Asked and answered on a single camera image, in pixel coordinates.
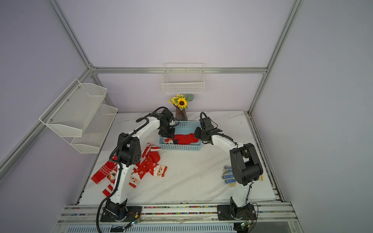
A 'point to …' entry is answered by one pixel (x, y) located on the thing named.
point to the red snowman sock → (181, 139)
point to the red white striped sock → (110, 189)
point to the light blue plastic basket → (184, 127)
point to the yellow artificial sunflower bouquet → (181, 101)
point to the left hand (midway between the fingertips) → (171, 137)
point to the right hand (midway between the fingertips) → (198, 135)
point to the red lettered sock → (102, 174)
